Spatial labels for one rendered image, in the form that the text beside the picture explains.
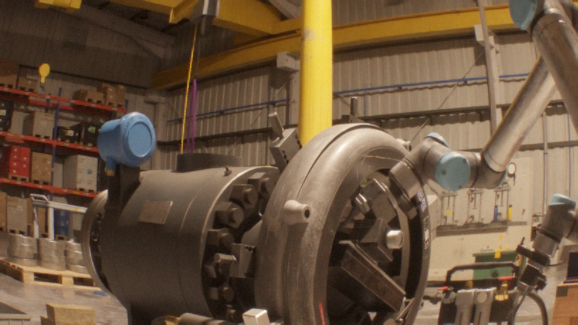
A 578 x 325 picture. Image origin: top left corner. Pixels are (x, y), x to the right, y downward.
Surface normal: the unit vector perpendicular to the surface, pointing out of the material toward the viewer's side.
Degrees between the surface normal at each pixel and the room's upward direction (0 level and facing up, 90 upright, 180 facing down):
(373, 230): 65
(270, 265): 87
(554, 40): 76
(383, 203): 129
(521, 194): 90
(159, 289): 110
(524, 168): 90
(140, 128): 90
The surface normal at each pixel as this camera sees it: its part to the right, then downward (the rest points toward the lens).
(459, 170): 0.14, 0.21
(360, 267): 0.79, -0.04
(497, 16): -0.69, -0.12
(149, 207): -0.52, -0.58
